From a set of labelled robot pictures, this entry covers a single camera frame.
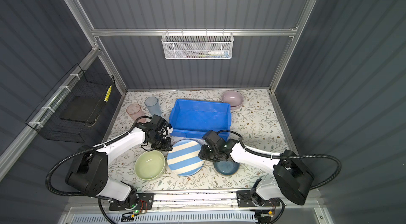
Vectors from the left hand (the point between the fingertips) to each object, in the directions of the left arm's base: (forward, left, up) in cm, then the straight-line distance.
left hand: (170, 148), depth 86 cm
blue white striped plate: (-5, -7, -1) cm, 9 cm away
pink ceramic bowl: (+36, -42, 0) cm, 55 cm away
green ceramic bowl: (-7, +11, -2) cm, 13 cm away
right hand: (-6, -17, +2) cm, 18 cm away
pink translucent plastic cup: (+24, +24, +5) cm, 34 cm away
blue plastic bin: (+22, -13, -4) cm, 26 cm away
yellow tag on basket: (+22, +31, +22) cm, 44 cm away
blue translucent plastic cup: (+27, +12, +7) cm, 30 cm away
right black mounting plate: (-26, -36, -3) cm, 45 cm away
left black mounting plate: (-24, +10, -3) cm, 26 cm away
